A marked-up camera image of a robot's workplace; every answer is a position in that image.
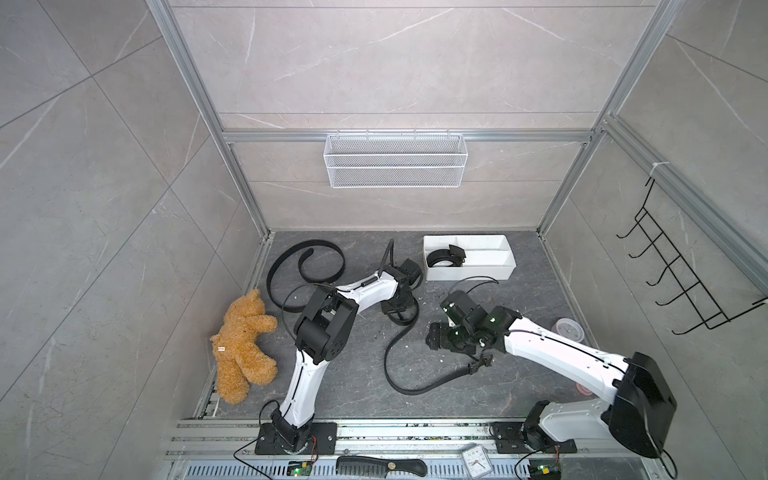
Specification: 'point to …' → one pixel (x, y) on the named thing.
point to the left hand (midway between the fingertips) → (409, 304)
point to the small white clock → (478, 461)
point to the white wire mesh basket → (390, 161)
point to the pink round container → (569, 328)
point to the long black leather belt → (454, 254)
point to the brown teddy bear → (240, 360)
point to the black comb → (378, 468)
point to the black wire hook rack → (678, 268)
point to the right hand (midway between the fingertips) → (439, 343)
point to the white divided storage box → (486, 255)
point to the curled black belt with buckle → (303, 276)
